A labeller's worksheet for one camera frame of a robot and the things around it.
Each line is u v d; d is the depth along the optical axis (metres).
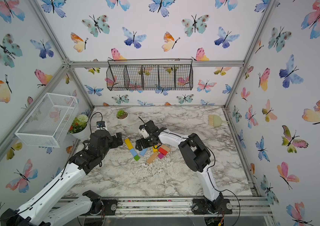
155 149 0.95
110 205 0.74
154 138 0.72
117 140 0.71
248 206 0.76
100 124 0.65
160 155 0.93
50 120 0.85
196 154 0.54
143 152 0.93
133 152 0.94
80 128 0.95
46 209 0.42
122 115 1.03
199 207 0.73
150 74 0.97
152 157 0.91
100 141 0.56
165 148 0.95
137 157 0.92
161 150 0.93
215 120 1.11
